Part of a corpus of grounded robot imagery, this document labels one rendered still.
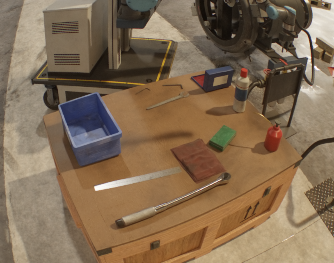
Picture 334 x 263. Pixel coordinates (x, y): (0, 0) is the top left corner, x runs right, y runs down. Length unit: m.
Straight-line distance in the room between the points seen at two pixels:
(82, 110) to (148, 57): 0.91
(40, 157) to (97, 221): 1.03
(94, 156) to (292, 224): 1.14
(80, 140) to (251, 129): 0.76
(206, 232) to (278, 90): 1.08
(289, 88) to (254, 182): 1.01
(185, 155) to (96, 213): 0.43
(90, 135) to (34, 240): 0.69
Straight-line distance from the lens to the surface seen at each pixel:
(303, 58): 3.05
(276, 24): 2.70
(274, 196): 1.63
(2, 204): 1.95
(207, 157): 1.35
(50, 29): 2.09
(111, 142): 1.30
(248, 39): 2.43
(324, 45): 3.95
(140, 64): 2.22
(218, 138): 1.42
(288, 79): 2.12
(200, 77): 1.83
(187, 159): 1.34
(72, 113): 1.52
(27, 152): 2.18
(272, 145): 1.45
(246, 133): 1.52
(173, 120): 1.53
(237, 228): 1.60
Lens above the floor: 1.44
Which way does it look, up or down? 41 degrees down
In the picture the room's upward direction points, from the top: 2 degrees clockwise
